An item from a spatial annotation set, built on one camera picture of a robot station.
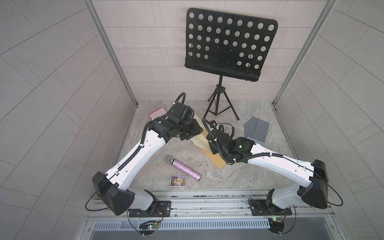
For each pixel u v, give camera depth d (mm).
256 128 1020
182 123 581
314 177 399
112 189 370
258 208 676
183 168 809
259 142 939
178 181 787
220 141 525
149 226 655
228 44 667
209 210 710
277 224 689
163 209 705
